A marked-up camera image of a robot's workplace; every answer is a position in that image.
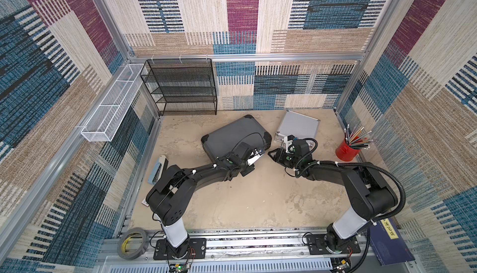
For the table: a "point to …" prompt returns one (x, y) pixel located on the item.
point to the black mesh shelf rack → (181, 85)
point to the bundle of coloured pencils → (354, 139)
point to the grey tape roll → (139, 252)
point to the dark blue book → (388, 243)
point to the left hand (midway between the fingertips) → (250, 161)
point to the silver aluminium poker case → (298, 126)
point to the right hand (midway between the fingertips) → (272, 156)
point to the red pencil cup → (345, 152)
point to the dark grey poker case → (244, 129)
